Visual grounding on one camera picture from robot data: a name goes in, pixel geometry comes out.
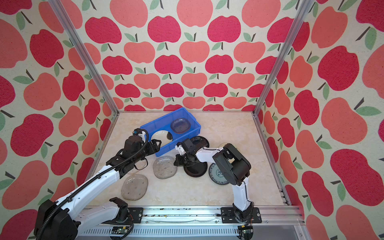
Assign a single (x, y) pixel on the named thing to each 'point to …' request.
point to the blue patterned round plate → (217, 175)
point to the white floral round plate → (165, 136)
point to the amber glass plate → (180, 125)
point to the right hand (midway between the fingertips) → (176, 163)
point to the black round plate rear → (199, 142)
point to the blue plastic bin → (163, 123)
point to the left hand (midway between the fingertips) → (159, 144)
